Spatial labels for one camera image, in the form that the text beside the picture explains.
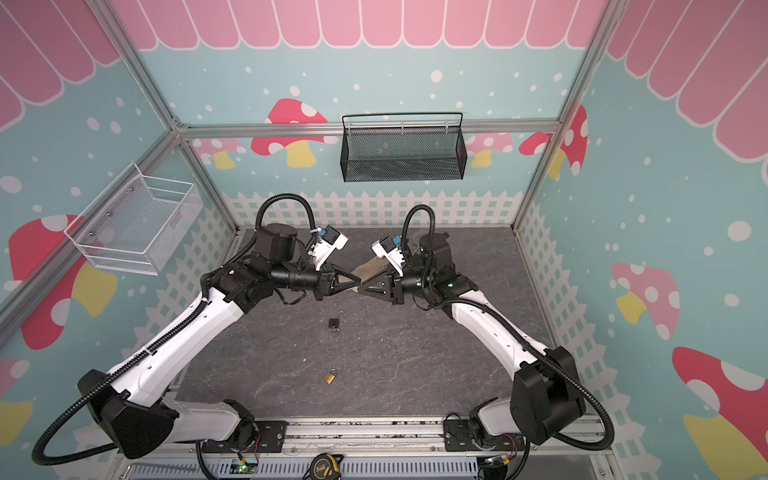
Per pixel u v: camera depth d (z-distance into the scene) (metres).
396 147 0.94
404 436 0.76
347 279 0.64
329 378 0.83
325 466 0.68
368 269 1.08
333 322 0.94
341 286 0.65
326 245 0.60
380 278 0.65
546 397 0.41
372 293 0.66
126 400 0.39
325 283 0.58
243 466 0.73
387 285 0.64
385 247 0.63
